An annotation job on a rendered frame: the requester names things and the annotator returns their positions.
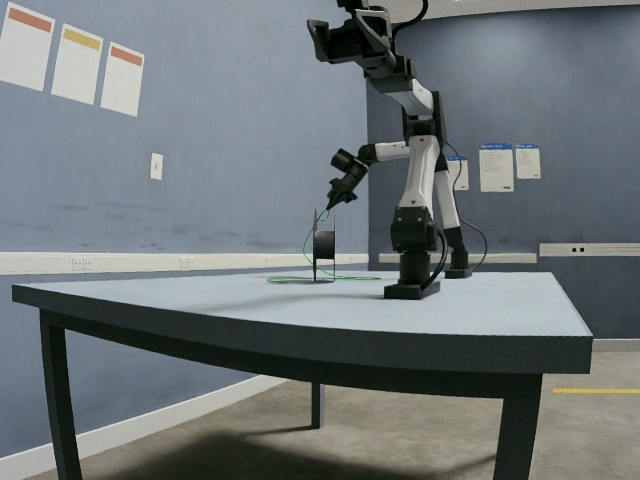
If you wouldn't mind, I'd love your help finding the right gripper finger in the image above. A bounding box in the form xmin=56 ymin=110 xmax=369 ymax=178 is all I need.
xmin=329 ymin=194 xmax=348 ymax=210
xmin=326 ymin=189 xmax=342 ymax=210

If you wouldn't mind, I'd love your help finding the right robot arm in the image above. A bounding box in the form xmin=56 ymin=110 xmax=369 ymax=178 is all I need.
xmin=330 ymin=142 xmax=473 ymax=273

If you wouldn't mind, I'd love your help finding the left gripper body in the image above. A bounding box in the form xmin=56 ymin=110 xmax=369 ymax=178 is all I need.
xmin=320 ymin=14 xmax=390 ymax=69

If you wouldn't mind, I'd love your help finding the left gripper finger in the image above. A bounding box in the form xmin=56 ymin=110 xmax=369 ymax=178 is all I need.
xmin=354 ymin=9 xmax=389 ymax=52
xmin=307 ymin=19 xmax=329 ymax=61

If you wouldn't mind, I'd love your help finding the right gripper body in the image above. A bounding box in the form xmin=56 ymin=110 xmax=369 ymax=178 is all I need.
xmin=329 ymin=172 xmax=360 ymax=204

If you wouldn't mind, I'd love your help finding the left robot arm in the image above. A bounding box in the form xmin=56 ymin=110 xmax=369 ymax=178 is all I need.
xmin=363 ymin=6 xmax=447 ymax=293

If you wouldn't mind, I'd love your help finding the black cable reel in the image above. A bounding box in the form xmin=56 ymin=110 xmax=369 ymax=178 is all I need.
xmin=313 ymin=209 xmax=335 ymax=282

